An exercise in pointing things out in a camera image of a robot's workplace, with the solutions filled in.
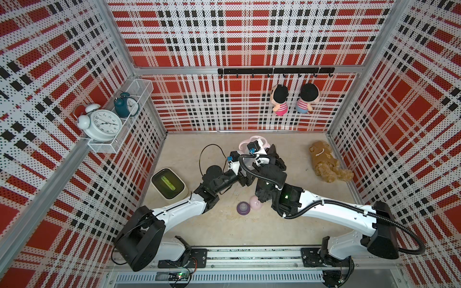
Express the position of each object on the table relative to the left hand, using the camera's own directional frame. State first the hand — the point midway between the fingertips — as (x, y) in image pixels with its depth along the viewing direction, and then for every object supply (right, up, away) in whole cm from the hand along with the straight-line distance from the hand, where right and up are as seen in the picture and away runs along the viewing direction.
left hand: (257, 162), depth 74 cm
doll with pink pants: (+13, +33, +19) cm, 40 cm away
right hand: (+6, +6, -9) cm, 13 cm away
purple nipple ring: (-6, -24, +12) cm, 27 cm away
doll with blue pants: (+29, +35, +18) cm, 49 cm away
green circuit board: (-35, -46, -2) cm, 58 cm away
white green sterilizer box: (-44, -13, +16) cm, 49 cm away
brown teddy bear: (+39, -3, +20) cm, 43 cm away
